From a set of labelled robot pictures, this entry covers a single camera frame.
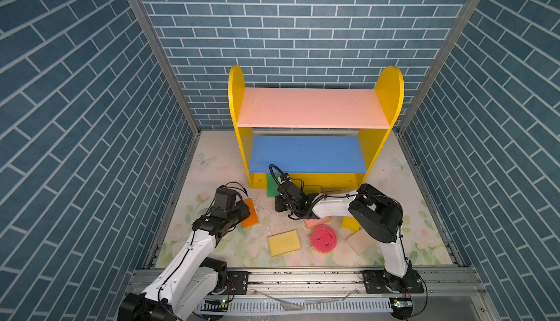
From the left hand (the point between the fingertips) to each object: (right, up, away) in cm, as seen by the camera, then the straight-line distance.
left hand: (249, 207), depth 85 cm
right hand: (+9, +2, +9) cm, 13 cm away
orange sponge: (+1, -6, +4) cm, 7 cm away
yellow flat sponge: (+14, -13, -2) cm, 19 cm away
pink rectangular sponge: (+25, -7, +2) cm, 26 cm away
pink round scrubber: (+29, -11, -4) cm, 31 cm away
